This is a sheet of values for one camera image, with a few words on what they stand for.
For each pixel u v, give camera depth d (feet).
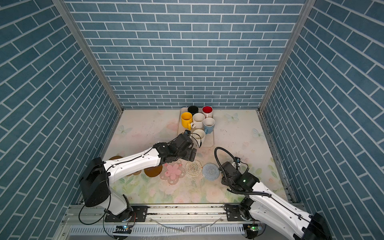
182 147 2.06
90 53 2.86
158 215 2.47
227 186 2.37
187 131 2.42
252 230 2.35
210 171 2.86
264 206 1.64
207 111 3.67
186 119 3.36
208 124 3.41
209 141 3.31
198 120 3.35
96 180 1.38
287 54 2.89
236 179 1.99
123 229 2.37
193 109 3.58
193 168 2.92
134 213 2.37
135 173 1.69
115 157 3.13
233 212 2.42
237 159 2.40
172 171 2.90
